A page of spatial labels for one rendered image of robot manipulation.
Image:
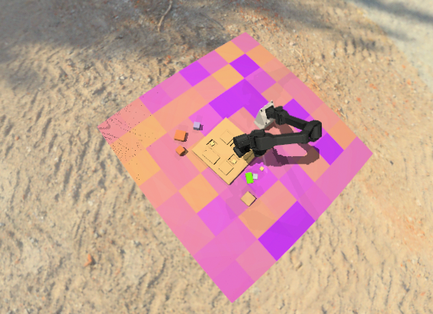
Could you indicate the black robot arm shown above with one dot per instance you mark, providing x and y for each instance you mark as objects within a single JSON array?
[{"x": 260, "y": 141}]

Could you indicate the brown rectangular block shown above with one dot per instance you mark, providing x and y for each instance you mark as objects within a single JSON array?
[{"x": 247, "y": 198}]

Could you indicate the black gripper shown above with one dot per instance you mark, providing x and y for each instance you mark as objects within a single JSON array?
[{"x": 242, "y": 151}]

